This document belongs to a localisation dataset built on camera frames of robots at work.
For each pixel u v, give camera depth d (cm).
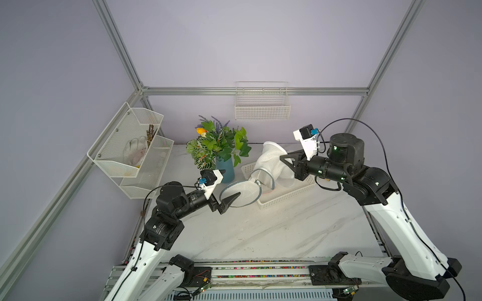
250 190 67
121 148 77
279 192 95
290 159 57
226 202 53
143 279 41
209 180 47
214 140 76
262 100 93
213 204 53
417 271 38
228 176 98
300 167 50
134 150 77
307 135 48
